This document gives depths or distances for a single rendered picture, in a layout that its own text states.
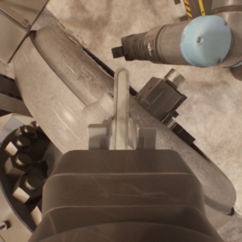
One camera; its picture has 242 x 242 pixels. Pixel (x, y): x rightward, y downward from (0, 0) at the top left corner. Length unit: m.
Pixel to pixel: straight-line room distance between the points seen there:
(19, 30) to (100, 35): 0.81
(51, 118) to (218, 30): 0.32
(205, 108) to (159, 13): 0.71
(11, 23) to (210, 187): 0.44
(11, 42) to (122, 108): 0.30
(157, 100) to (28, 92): 0.25
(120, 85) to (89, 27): 1.04
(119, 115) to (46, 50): 0.21
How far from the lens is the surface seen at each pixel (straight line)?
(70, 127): 0.24
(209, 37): 0.37
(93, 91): 0.25
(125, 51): 0.56
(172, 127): 0.39
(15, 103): 0.34
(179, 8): 1.14
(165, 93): 0.40
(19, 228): 0.51
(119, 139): 0.17
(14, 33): 0.41
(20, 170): 0.53
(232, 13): 0.47
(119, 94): 0.16
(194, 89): 1.33
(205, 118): 1.43
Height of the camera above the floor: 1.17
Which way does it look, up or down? 70 degrees down
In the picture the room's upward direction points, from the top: 167 degrees clockwise
